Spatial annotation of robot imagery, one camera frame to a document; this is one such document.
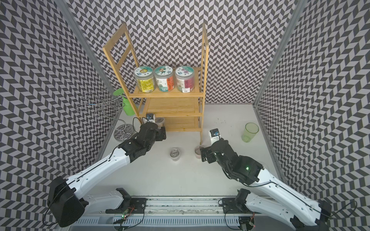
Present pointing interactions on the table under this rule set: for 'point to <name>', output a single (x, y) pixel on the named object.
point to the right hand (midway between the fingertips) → (210, 147)
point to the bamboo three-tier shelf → (181, 111)
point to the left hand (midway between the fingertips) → (158, 129)
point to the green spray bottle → (128, 108)
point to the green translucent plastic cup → (251, 129)
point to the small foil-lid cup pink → (197, 152)
